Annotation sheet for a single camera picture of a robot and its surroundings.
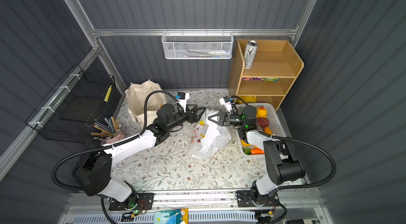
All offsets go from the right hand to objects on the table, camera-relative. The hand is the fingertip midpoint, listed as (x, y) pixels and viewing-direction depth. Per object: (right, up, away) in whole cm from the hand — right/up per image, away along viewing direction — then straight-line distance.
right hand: (211, 123), depth 75 cm
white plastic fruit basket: (+37, -3, +15) cm, 40 cm away
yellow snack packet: (+26, +13, +34) cm, 45 cm away
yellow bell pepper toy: (+19, -12, +10) cm, 24 cm away
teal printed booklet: (-18, -41, -5) cm, 45 cm away
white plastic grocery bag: (-1, -6, -2) cm, 7 cm away
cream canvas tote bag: (-45, +15, +20) cm, 52 cm away
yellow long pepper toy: (+34, -6, +17) cm, 38 cm away
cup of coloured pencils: (-57, -7, +13) cm, 59 cm away
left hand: (-4, +8, +2) cm, 9 cm away
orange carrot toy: (+25, -16, +10) cm, 32 cm away
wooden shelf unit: (+31, +29, +14) cm, 45 cm away
